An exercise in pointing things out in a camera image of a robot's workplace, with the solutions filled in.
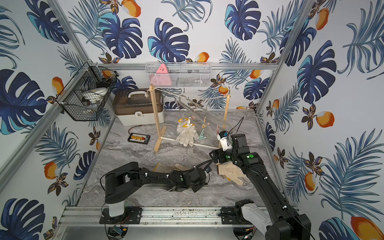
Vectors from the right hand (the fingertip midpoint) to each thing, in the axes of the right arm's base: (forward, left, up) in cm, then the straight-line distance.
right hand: (218, 150), depth 80 cm
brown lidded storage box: (+29, +53, +5) cm, 60 cm away
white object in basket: (+21, +66, +20) cm, 72 cm away
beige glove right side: (-5, -10, -15) cm, 19 cm away
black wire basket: (+42, +80, +18) cm, 92 cm away
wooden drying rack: (+17, +36, -7) cm, 40 cm away
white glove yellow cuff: (+19, +22, -1) cm, 29 cm away
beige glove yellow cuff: (-3, +29, -16) cm, 33 cm away
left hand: (-9, +9, -15) cm, 19 cm away
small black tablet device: (+18, +51, -14) cm, 56 cm away
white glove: (+13, +18, -3) cm, 22 cm away
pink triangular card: (+38, +33, +20) cm, 54 cm away
